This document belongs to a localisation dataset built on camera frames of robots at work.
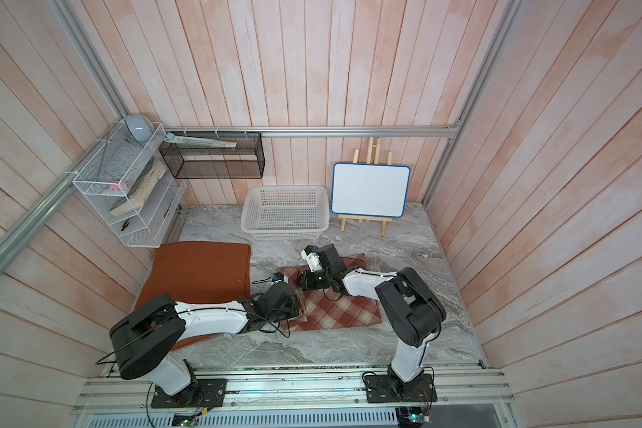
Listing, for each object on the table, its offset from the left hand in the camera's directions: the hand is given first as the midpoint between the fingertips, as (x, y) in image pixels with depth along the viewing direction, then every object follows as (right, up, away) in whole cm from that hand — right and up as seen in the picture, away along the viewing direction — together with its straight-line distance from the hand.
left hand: (300, 310), depth 88 cm
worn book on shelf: (-48, +46, -3) cm, 67 cm away
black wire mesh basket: (-24, +56, +19) cm, 63 cm away
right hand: (-2, +9, +3) cm, 10 cm away
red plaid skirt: (+8, 0, -1) cm, 8 cm away
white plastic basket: (-8, +35, +30) cm, 47 cm away
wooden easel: (+27, +57, +8) cm, 63 cm away
